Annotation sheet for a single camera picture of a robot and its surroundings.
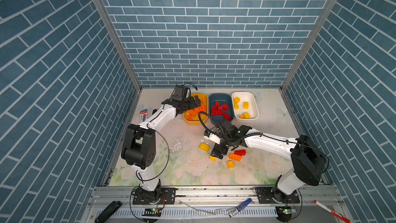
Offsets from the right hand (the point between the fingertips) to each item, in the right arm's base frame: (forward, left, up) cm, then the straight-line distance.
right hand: (213, 145), depth 84 cm
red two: (+33, -1, -4) cm, 33 cm away
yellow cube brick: (+32, -15, -5) cm, 36 cm away
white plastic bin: (+32, -27, -5) cm, 42 cm away
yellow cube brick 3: (+38, -15, -4) cm, 41 cm away
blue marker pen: (-29, -10, -5) cm, 31 cm away
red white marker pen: (-27, -61, -8) cm, 67 cm away
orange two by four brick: (-4, -13, -5) cm, 14 cm away
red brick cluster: (-1, -16, -5) cm, 17 cm away
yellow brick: (+24, -21, -4) cm, 33 cm away
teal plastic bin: (+37, -7, -4) cm, 38 cm away
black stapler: (-33, +44, -2) cm, 56 cm away
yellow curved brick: (+1, +5, -5) cm, 7 cm away
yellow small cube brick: (-5, 0, -5) cm, 7 cm away
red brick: (+29, -1, -6) cm, 29 cm away
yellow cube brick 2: (+34, -22, -5) cm, 41 cm away
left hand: (+23, +12, +9) cm, 27 cm away
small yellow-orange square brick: (-7, -10, -7) cm, 14 cm away
